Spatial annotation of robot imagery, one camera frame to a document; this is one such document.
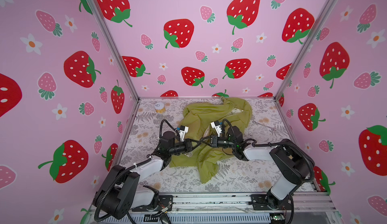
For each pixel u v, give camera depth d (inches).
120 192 16.6
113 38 34.2
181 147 29.2
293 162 18.7
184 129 31.1
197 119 39.1
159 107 42.6
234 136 26.2
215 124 31.4
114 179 17.3
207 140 34.4
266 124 41.5
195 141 31.7
